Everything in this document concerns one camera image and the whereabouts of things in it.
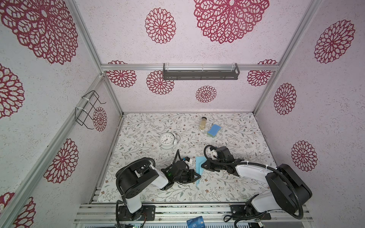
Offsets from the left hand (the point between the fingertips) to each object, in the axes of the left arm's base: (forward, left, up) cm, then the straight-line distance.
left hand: (200, 178), depth 84 cm
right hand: (+9, -2, +3) cm, 9 cm away
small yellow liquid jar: (+42, -6, +1) cm, 42 cm away
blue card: (-22, +4, -1) cm, 22 cm away
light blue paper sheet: (+11, -1, 0) cm, 11 cm away
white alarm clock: (+25, +20, +3) cm, 32 cm away
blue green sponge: (+36, -14, -1) cm, 38 cm away
